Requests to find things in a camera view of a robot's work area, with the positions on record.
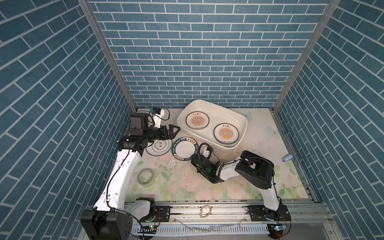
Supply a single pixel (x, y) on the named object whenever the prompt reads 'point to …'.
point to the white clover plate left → (159, 147)
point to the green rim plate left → (183, 148)
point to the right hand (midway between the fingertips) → (188, 155)
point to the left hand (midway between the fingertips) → (173, 128)
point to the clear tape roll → (146, 177)
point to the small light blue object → (288, 158)
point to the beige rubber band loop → (201, 211)
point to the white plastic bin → (217, 116)
